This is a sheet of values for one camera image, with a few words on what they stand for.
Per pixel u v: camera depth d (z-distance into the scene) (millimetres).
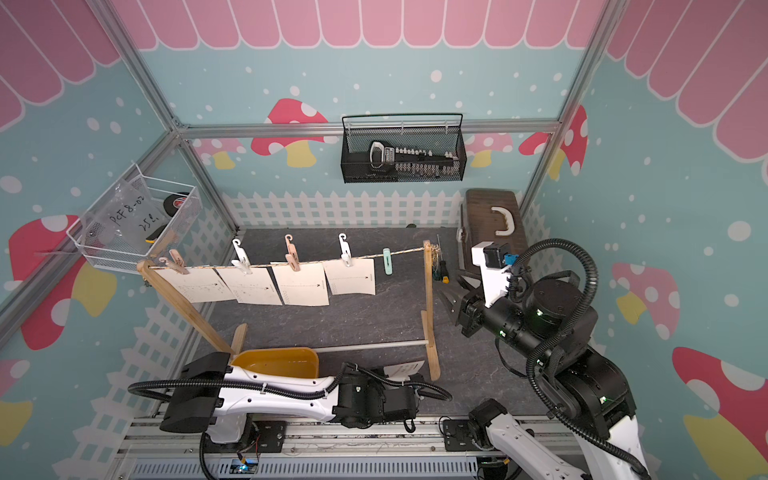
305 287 615
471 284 521
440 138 915
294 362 828
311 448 741
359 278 622
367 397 529
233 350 867
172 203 804
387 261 570
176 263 531
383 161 879
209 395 469
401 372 771
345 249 554
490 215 974
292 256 538
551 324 344
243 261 554
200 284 601
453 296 437
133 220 695
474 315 430
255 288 610
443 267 1067
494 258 396
